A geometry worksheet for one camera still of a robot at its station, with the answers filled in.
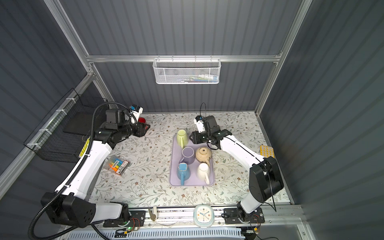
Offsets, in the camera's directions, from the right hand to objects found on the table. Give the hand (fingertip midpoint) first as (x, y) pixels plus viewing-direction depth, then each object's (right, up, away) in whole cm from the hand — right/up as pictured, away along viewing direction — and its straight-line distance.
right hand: (194, 137), depth 85 cm
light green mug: (-8, -1, +10) cm, 12 cm away
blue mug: (-6, -19, -5) cm, 20 cm away
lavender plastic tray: (0, -18, +5) cm, 18 cm away
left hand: (-26, +7, -7) cm, 28 cm away
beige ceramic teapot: (+6, -11, +2) cm, 12 cm away
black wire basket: (-64, +2, -13) cm, 65 cm away
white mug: (+5, -19, -5) cm, 20 cm away
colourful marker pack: (-46, -18, +4) cm, 49 cm away
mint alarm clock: (+5, -37, -13) cm, 40 cm away
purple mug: (-4, -11, +2) cm, 11 cm away
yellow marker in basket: (-50, -4, -18) cm, 53 cm away
